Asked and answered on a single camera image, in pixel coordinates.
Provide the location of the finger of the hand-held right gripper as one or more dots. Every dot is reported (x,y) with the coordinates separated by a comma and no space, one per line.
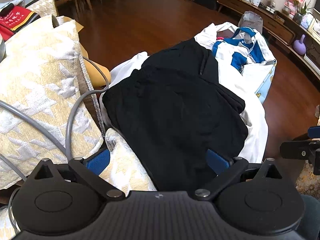
(314,131)

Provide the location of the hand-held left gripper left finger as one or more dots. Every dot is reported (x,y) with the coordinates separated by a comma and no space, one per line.
(98,160)

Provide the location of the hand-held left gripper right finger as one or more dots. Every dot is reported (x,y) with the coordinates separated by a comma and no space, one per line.
(217,161)

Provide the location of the black pants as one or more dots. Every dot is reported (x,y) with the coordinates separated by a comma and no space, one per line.
(175,120)

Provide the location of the beige patterned sofa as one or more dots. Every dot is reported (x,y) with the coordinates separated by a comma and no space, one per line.
(127,172)

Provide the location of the white cloth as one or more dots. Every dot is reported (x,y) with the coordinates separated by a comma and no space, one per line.
(252,130)

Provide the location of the light blue printed storage box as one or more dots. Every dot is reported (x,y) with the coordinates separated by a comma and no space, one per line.
(266,85)

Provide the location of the person's leg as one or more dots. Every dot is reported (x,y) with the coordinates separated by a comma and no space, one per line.
(311,217)

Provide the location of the purple kettlebell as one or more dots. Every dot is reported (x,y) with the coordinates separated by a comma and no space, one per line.
(299,46)

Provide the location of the mustard yellow cushion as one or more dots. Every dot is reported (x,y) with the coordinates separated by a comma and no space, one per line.
(96,72)

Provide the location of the beige patterned cushion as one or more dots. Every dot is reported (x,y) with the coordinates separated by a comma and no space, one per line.
(42,85)

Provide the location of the blue and white jacket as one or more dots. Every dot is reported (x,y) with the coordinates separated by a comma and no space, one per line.
(240,57)

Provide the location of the black zip jacket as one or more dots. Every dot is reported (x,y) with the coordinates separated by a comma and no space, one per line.
(180,55)

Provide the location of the wooden sideboard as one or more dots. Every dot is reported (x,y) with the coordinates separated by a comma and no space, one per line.
(277,25)

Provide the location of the translucent plastic bag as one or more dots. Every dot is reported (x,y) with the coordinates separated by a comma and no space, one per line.
(250,21)

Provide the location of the red printed cloth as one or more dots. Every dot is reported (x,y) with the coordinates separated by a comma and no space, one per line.
(17,22)

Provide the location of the white photo frame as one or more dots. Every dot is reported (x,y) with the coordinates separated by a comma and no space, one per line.
(307,21)

